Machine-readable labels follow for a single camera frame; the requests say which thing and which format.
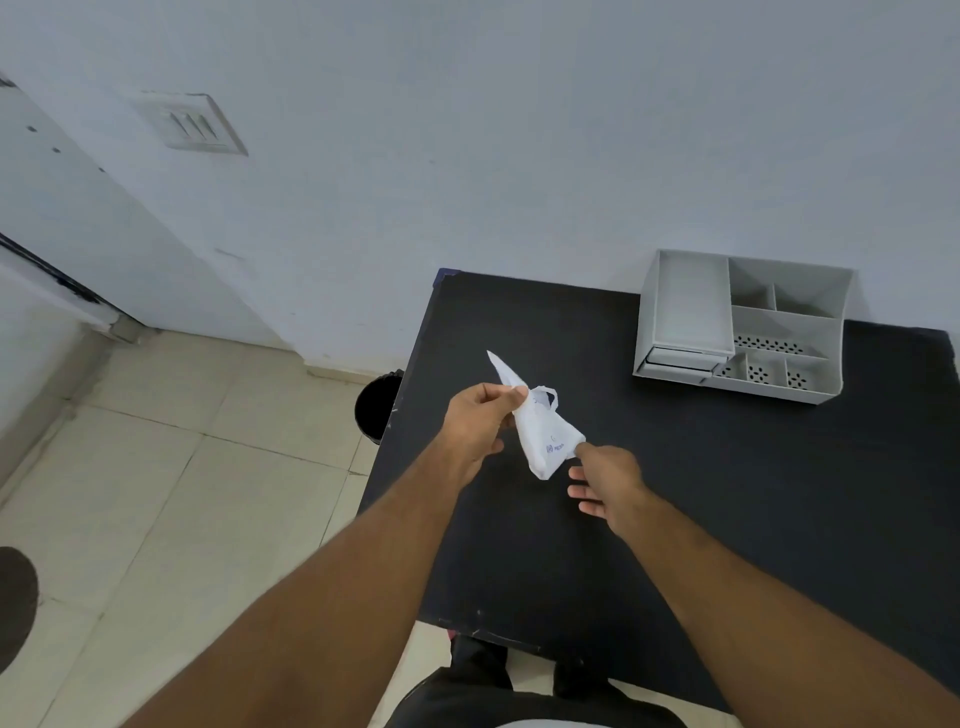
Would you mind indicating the person's right hand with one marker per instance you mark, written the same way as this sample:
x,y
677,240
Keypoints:
x,y
615,487

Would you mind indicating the person's left hand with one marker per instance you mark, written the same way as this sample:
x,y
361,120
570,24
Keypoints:
x,y
476,427

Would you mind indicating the white glove packet blue print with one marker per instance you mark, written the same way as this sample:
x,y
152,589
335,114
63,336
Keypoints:
x,y
544,442

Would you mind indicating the grey plastic organiser tray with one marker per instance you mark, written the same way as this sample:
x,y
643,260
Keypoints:
x,y
690,300

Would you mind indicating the person's right forearm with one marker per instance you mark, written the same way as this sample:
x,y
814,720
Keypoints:
x,y
765,637

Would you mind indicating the person's left forearm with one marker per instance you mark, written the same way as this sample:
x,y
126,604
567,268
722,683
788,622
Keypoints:
x,y
337,615

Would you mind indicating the black trash bin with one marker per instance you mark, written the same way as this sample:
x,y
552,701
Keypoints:
x,y
375,409

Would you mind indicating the blue table corner cap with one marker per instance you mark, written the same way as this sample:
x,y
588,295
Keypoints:
x,y
445,274

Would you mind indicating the white shirt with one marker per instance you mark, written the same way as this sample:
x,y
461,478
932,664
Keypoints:
x,y
540,724

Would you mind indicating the black trousers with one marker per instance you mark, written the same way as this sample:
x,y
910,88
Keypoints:
x,y
480,697

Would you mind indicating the white door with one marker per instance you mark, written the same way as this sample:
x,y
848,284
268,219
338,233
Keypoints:
x,y
90,217

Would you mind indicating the dark round floor mat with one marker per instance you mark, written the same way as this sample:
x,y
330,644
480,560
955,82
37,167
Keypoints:
x,y
13,607

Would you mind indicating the white wall switch plate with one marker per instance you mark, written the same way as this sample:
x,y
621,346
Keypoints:
x,y
191,126

